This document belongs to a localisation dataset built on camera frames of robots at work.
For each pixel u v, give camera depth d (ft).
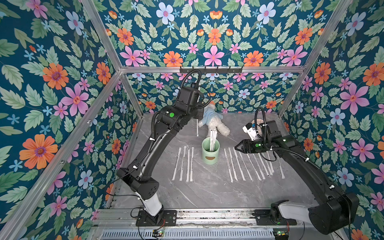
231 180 2.82
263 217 2.40
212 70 3.04
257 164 3.05
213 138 2.83
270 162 2.13
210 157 2.81
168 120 1.48
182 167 2.98
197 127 2.57
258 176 2.89
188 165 3.03
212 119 3.42
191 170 2.94
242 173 2.90
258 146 2.10
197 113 2.02
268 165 3.02
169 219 2.41
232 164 3.05
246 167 2.98
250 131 2.31
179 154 3.19
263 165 3.03
